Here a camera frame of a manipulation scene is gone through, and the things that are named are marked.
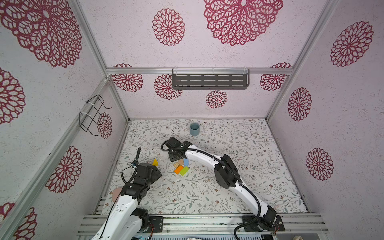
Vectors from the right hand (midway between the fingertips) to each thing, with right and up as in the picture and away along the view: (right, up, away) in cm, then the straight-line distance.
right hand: (172, 154), depth 98 cm
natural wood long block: (+7, -4, -4) cm, 9 cm away
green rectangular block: (+9, -9, -6) cm, 14 cm away
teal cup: (+15, +17, +9) cm, 25 cm away
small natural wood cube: (+3, -6, -4) cm, 8 cm away
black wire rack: (-39, +29, -17) cm, 52 cm away
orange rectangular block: (+5, -9, -6) cm, 11 cm away
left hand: (-9, -10, -14) cm, 20 cm away
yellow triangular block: (-10, -5, -3) cm, 12 cm away
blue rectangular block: (+10, -4, -3) cm, 11 cm away
